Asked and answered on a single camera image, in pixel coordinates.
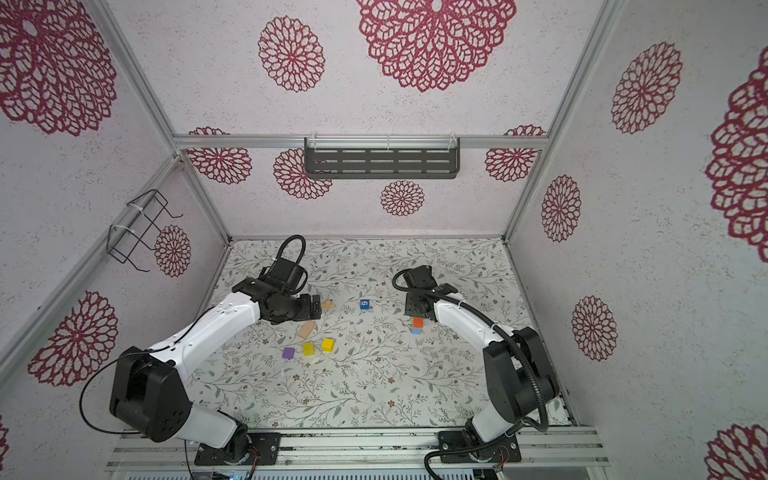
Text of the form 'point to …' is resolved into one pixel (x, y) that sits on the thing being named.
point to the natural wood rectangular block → (307, 329)
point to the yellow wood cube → (328, 345)
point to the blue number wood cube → (364, 304)
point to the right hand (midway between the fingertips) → (417, 302)
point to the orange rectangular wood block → (417, 322)
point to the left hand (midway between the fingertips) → (306, 317)
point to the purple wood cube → (288, 352)
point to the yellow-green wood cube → (309, 349)
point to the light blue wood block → (416, 331)
